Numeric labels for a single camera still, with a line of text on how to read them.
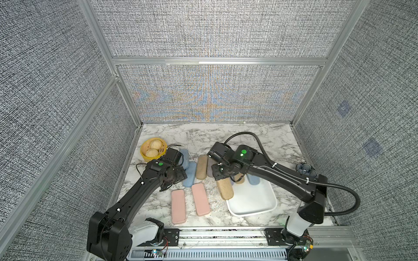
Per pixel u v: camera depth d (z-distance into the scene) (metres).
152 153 0.95
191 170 0.93
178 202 0.83
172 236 0.74
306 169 0.92
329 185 0.41
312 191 0.42
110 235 0.38
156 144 1.00
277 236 0.73
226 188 0.69
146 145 1.03
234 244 0.73
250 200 0.83
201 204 0.81
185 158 0.95
